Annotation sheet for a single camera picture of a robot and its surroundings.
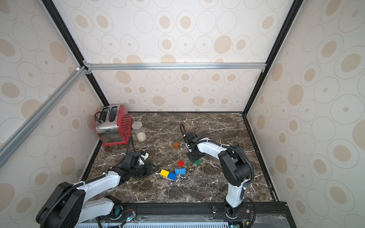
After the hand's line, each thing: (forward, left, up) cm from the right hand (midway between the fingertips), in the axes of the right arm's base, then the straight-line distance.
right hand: (200, 156), depth 94 cm
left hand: (-12, +24, +5) cm, 27 cm away
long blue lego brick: (-11, +13, 0) cm, 17 cm away
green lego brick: (-5, +1, +1) cm, 5 cm away
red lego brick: (-6, +13, +1) cm, 14 cm away
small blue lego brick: (-16, +17, +5) cm, 23 cm away
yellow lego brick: (-15, +21, +6) cm, 26 cm away
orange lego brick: (+8, +17, +1) cm, 18 cm away
